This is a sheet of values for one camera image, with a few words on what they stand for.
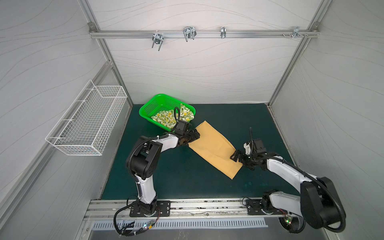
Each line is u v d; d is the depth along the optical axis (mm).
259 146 703
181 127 777
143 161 491
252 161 670
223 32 784
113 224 659
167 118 1037
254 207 733
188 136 858
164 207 735
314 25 767
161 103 1172
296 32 765
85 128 680
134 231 663
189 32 763
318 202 413
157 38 795
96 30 769
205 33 782
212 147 965
